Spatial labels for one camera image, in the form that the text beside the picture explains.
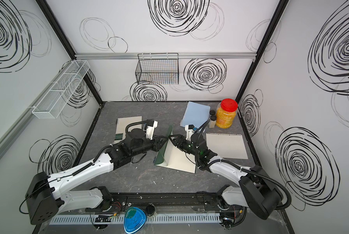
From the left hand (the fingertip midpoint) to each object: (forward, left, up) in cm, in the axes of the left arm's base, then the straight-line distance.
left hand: (167, 138), depth 73 cm
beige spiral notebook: (+24, +36, -23) cm, 49 cm away
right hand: (+2, -1, -5) cm, 5 cm away
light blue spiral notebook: (+37, -19, -24) cm, 48 cm away
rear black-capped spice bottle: (+30, -30, -13) cm, 44 cm away
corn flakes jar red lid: (+26, -37, -8) cm, 46 cm away
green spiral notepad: (0, -3, -22) cm, 22 cm away
